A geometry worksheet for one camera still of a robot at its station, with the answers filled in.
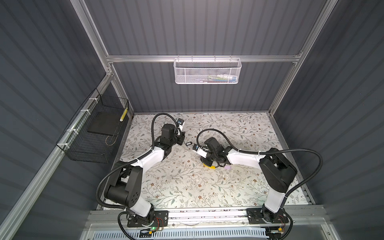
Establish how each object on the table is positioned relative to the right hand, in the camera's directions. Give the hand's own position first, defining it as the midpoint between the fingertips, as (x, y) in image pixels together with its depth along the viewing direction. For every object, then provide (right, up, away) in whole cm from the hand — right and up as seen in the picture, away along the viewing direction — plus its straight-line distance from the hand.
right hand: (203, 156), depth 93 cm
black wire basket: (-56, +15, -19) cm, 61 cm away
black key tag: (-10, +7, +10) cm, 15 cm away
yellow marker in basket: (-45, +26, -10) cm, 53 cm away
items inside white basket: (+10, +49, +1) cm, 50 cm away
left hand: (-13, +16, -2) cm, 21 cm away
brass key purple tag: (+15, -6, -2) cm, 16 cm away
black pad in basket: (-51, +21, -17) cm, 58 cm away
